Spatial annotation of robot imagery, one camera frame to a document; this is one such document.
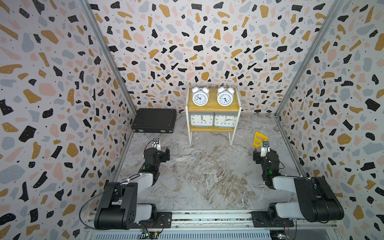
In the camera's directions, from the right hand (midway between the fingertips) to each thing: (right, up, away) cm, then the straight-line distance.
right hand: (264, 148), depth 91 cm
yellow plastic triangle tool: (+2, +4, +15) cm, 16 cm away
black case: (-77, +18, +31) cm, 85 cm away
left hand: (-64, +1, 0) cm, 64 cm away
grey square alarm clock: (-38, +18, -1) cm, 42 cm away
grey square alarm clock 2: (-24, +17, -1) cm, 30 cm away
